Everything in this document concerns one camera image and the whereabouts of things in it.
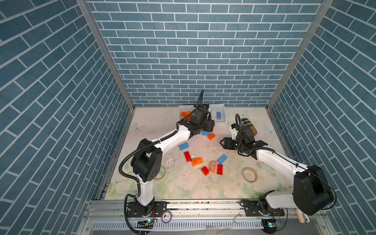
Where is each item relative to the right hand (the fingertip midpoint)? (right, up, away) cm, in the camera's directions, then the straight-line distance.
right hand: (224, 142), depth 88 cm
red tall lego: (-23, -9, +3) cm, 25 cm away
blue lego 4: (-1, -11, +3) cm, 11 cm away
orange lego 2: (-17, -12, +1) cm, 21 cm away
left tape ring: (-38, -18, -2) cm, 42 cm away
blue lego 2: (-11, +4, +15) cm, 19 cm away
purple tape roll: (-32, -34, -16) cm, 50 cm away
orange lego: (-7, +2, +14) cm, 16 cm away
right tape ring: (+15, -19, -1) cm, 24 cm away
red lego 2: (-3, -16, -1) cm, 16 cm away
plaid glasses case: (+20, +13, +21) cm, 31 cm away
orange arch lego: (-8, -13, -1) cm, 15 cm away
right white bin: (+1, +24, +29) cm, 37 cm away
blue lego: (+1, +17, +26) cm, 32 cm away
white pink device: (+34, -34, -17) cm, 51 cm away
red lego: (-12, -17, -1) cm, 21 cm away
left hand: (-6, +12, +1) cm, 13 cm away
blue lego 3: (-26, -4, +9) cm, 27 cm away
